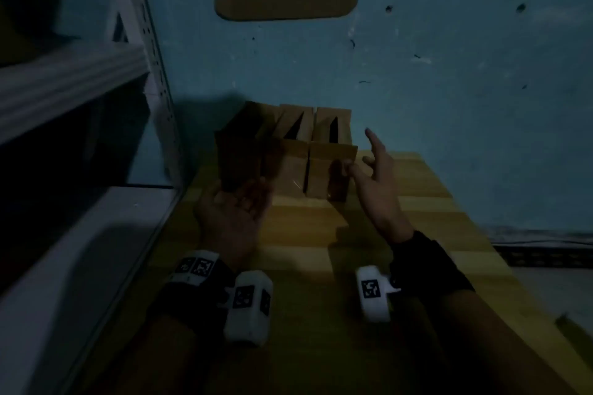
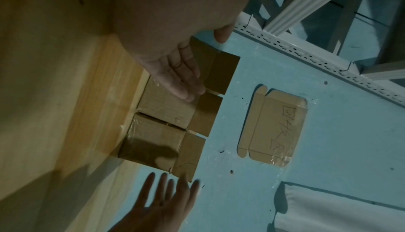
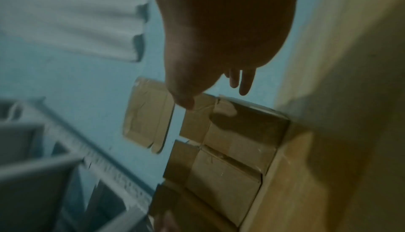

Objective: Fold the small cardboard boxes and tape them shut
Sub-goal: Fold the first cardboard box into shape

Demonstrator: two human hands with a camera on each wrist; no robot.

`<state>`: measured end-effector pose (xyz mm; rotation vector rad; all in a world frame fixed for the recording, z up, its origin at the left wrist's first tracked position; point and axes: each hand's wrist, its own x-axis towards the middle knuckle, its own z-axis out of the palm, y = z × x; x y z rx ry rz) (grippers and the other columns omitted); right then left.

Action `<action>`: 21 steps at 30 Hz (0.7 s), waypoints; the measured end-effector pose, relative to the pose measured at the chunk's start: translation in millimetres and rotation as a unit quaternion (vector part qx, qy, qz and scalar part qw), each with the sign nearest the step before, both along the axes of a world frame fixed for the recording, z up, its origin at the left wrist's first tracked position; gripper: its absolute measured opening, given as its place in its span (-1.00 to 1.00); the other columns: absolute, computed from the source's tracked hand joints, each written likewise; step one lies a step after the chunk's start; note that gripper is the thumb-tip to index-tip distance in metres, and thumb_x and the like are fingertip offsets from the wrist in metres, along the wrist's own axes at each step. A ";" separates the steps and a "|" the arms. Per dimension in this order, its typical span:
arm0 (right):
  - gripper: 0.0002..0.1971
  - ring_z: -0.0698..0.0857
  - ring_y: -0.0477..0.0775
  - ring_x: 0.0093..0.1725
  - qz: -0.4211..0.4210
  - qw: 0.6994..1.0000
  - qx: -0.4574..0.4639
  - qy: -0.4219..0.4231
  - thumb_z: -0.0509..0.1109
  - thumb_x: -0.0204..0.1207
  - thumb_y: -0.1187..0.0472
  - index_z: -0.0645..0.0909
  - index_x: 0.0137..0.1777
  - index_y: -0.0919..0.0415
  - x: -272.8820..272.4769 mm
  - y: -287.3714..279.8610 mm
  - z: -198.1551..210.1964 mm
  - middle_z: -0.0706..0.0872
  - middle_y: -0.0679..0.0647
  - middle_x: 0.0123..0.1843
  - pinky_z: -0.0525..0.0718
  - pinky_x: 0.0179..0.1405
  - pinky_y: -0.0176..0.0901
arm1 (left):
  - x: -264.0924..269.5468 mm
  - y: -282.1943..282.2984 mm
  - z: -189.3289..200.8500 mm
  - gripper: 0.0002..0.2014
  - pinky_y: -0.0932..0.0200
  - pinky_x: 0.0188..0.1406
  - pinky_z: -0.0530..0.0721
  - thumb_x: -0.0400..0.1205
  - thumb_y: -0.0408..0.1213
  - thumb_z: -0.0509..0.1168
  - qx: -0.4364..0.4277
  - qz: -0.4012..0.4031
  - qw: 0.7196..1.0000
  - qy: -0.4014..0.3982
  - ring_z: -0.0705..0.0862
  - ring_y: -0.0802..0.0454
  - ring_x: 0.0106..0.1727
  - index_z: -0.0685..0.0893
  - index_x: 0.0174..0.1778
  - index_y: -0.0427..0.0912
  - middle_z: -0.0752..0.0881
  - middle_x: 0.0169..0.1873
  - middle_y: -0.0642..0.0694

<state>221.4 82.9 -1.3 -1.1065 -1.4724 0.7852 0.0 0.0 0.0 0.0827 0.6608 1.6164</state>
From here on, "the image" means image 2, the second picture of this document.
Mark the flat cardboard sheet with scribble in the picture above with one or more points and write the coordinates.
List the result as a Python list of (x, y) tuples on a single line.
[(275, 128)]

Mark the brown cardboard box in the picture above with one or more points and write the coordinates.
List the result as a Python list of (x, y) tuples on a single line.
[(171, 111), (152, 141), (221, 73)]

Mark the person's left hand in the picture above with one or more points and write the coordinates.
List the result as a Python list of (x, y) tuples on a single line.
[(177, 13)]

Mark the white cloth sheet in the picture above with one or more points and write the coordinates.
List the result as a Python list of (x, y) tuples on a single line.
[(341, 213)]

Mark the white metal shelf rack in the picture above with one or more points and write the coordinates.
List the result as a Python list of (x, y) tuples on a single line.
[(303, 13)]

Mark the person's right hand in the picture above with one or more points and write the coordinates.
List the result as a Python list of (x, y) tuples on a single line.
[(164, 208)]

